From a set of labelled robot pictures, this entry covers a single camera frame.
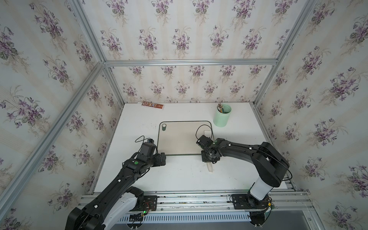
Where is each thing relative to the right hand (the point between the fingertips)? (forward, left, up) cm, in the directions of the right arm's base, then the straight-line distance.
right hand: (207, 159), depth 89 cm
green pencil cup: (+28, -12, +5) cm, 31 cm away
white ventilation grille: (-30, -8, 0) cm, 31 cm away
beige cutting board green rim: (+14, +18, +1) cm, 23 cm away
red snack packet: (+46, +44, +2) cm, 64 cm away
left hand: (-3, +28, +7) cm, 29 cm away
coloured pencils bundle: (+29, -9, +17) cm, 35 cm away
